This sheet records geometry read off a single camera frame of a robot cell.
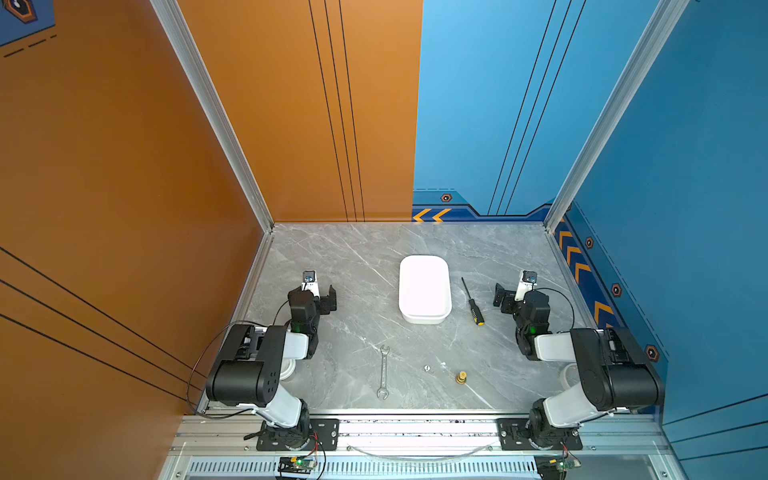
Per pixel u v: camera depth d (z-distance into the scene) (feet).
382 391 2.63
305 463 2.31
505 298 2.80
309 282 2.64
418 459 2.33
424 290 3.06
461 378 2.62
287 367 2.53
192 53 2.48
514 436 2.38
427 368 2.72
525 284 2.66
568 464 2.27
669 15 2.28
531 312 2.34
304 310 2.33
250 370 1.50
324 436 2.43
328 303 2.83
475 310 3.08
